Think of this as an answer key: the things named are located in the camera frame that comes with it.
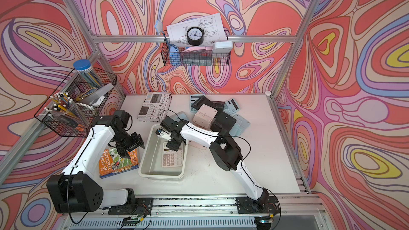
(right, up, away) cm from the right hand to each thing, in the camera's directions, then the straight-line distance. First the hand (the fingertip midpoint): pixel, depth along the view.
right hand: (176, 145), depth 92 cm
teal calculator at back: (+8, +29, +23) cm, 38 cm away
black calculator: (+28, +13, +5) cm, 31 cm away
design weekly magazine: (-18, +24, +16) cm, 34 cm away
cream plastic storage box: (-12, -8, -9) cm, 17 cm away
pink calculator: (-2, -6, -5) cm, 8 cm away
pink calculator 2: (+12, +1, -1) cm, 12 cm away
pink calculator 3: (+17, +17, +9) cm, 25 cm away
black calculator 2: (+16, +27, +16) cm, 36 cm away
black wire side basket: (-46, +32, -15) cm, 59 cm away
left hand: (-15, +2, -14) cm, 21 cm away
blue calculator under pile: (+39, +11, +6) cm, 41 cm away
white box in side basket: (-34, +27, -20) cm, 47 cm away
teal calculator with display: (+35, +23, +18) cm, 45 cm away
